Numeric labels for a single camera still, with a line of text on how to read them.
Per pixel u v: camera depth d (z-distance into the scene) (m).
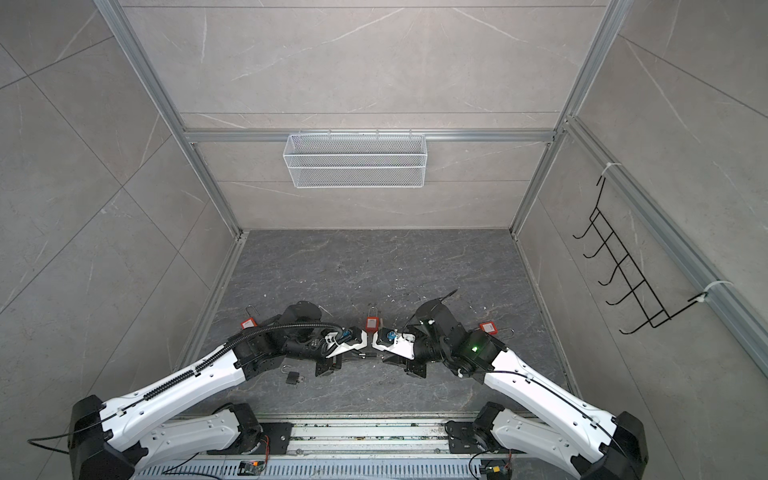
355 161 1.00
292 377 0.84
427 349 0.60
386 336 0.58
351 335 0.57
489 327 0.91
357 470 0.70
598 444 0.39
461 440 0.73
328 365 0.60
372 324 0.93
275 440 0.73
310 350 0.59
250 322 0.93
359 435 0.75
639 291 0.64
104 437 0.39
